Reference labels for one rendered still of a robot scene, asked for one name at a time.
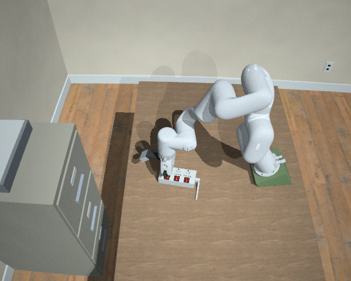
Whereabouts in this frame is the white power strip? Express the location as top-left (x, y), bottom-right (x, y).
top-left (159, 167), bottom-right (200, 200)

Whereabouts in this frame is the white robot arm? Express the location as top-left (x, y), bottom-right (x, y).
top-left (140, 64), bottom-right (285, 177)

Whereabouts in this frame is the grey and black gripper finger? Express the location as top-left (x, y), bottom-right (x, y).
top-left (163, 170), bottom-right (170, 178)

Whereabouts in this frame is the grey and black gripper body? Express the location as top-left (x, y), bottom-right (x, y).
top-left (160, 157), bottom-right (175, 176)

